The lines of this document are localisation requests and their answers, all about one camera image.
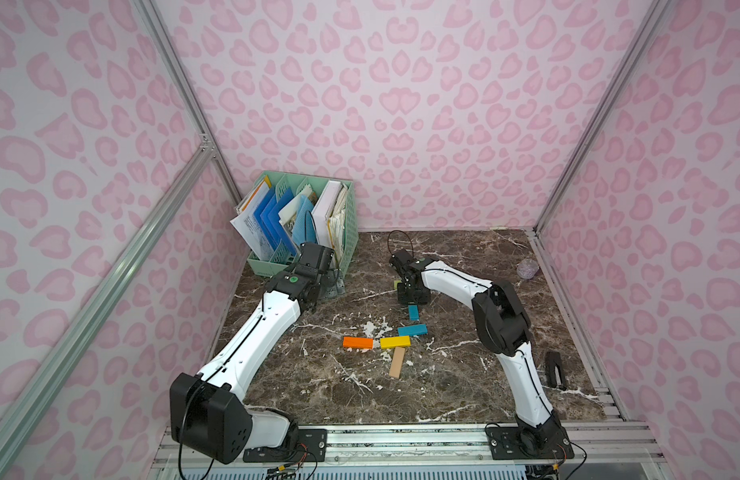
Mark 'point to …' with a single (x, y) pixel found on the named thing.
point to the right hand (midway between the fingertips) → (406, 300)
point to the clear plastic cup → (527, 268)
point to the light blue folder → (304, 228)
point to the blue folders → (268, 216)
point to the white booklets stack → (329, 214)
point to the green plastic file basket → (351, 227)
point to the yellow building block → (391, 342)
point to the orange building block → (358, 342)
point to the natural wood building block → (397, 362)
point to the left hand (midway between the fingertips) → (324, 279)
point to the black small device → (552, 359)
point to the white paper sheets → (246, 222)
